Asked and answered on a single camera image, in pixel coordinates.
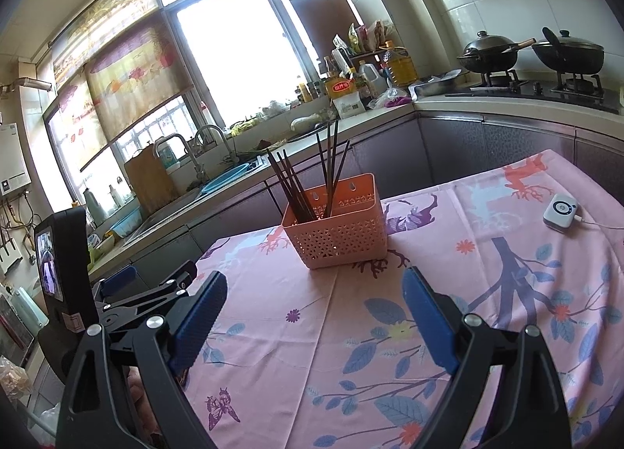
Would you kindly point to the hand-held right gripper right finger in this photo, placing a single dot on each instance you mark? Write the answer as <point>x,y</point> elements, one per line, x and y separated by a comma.
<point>429,322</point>

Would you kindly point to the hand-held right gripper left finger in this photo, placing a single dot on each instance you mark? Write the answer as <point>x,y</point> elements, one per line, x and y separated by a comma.
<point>200,317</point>

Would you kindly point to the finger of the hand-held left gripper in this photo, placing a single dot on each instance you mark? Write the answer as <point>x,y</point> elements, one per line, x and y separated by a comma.
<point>161,290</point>
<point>119,278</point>

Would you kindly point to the orange plastic basket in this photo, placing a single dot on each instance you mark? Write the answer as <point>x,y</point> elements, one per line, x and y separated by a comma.
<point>341,239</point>

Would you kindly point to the bunch of brown chopsticks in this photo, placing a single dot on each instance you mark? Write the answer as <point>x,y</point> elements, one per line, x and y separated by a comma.
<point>297,191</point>

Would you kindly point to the green basin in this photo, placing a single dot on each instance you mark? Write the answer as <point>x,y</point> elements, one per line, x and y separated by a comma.
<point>103,249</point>

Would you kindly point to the small blue basin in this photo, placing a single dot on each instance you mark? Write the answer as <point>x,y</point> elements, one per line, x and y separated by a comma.
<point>126,224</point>

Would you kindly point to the steel sink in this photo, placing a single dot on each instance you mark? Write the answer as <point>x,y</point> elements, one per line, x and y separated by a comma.
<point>161,220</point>

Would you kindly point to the green thermos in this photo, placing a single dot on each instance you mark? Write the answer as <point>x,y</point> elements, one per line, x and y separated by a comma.
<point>94,208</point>

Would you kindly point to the pink floral tablecloth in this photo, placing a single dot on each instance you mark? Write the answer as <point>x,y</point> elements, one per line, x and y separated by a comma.
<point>341,332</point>

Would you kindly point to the plastic bag of noodles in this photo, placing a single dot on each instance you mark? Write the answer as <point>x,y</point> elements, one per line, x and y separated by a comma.
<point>14,378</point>

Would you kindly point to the wooden cutting board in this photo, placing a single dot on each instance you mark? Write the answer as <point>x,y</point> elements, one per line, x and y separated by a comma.
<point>151,181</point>

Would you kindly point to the large blue basin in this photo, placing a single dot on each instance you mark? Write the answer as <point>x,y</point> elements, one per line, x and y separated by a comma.
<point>224,178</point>

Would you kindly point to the angular steel faucet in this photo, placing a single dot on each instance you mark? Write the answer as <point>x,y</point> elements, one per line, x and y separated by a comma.
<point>192,161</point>

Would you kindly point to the white teal appliance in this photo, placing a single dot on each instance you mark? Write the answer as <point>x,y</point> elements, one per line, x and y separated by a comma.
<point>166,153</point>

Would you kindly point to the white water heater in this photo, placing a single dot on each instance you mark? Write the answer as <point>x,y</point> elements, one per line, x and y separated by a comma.
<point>14,156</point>

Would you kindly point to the curved steel faucet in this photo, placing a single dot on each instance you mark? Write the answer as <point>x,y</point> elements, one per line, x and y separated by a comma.
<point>214,130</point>

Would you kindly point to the small white round-button device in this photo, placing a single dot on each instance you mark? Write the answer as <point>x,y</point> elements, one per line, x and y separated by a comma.
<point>560,212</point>

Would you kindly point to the grey kitchen cabinets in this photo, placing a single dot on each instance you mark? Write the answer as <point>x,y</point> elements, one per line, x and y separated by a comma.
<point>463,152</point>

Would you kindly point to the printed window blind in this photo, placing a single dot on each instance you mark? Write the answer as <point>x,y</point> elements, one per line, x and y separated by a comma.
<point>141,83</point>

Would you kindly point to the metal exhaust pipe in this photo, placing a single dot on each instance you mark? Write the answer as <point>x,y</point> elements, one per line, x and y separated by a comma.
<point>29,83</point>

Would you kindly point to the purple plastic bag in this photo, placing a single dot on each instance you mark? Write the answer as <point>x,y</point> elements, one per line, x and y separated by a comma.
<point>390,99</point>

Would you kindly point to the white packet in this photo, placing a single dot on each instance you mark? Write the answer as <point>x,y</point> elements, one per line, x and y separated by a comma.
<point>351,107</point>

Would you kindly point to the metal tray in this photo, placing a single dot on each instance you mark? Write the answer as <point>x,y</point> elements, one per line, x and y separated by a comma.
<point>434,84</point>

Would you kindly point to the white plastic jug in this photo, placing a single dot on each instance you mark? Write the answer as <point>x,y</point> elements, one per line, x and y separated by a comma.
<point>373,81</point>

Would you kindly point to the kitchen window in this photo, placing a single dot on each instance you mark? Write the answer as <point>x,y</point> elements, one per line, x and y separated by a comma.
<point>243,54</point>

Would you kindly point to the cluster of seasoning bottles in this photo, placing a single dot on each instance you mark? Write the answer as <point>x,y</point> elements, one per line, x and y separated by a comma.
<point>312,91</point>

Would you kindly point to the orange labelled packet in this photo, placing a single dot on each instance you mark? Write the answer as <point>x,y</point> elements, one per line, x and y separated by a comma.
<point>339,88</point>

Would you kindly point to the gas stove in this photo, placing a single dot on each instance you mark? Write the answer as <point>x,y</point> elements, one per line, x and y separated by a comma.
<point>531,88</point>

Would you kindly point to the yellow cooking oil bottle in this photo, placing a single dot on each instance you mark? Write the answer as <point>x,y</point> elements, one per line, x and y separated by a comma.
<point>402,66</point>

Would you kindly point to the domed wok lid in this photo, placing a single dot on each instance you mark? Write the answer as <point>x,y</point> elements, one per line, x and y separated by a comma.
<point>487,42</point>

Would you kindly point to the pile of food packets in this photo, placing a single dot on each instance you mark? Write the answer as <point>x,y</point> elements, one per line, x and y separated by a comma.
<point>363,37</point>

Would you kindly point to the brown board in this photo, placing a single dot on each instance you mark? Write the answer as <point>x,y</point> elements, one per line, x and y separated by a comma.
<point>326,22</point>

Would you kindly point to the black flat wok lid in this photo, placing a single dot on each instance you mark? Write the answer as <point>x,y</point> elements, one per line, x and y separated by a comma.
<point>577,42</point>

